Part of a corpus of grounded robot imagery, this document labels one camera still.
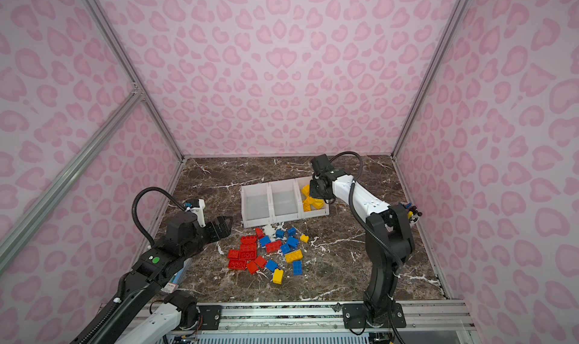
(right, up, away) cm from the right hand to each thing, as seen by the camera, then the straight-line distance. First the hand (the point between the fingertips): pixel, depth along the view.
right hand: (317, 191), depth 93 cm
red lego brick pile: (-28, -24, -7) cm, 38 cm away
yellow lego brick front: (-15, -29, -13) cm, 35 cm away
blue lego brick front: (-8, -27, -11) cm, 30 cm away
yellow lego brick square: (-4, -7, +5) cm, 10 cm away
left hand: (-33, -8, -16) cm, 38 cm away
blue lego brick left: (-18, -27, -8) cm, 33 cm away
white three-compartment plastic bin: (-17, -5, +1) cm, 18 cm away
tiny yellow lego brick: (-6, -19, -2) cm, 20 cm away
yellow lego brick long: (0, -5, +5) cm, 7 cm away
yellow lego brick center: (-9, -24, -7) cm, 26 cm away
